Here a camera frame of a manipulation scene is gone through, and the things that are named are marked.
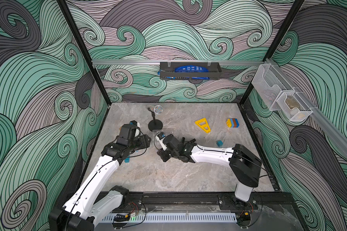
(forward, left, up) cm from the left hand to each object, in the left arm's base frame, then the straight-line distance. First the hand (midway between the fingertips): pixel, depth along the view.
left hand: (148, 138), depth 77 cm
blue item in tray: (+43, -25, +16) cm, 53 cm away
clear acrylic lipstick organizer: (+14, -9, -16) cm, 24 cm away
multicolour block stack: (+24, -58, -17) cm, 65 cm away
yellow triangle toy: (+21, -36, -18) cm, 45 cm away
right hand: (-2, -7, -12) cm, 14 cm away
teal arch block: (-5, +15, -18) cm, 24 cm away
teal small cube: (+7, -45, -18) cm, 49 cm away
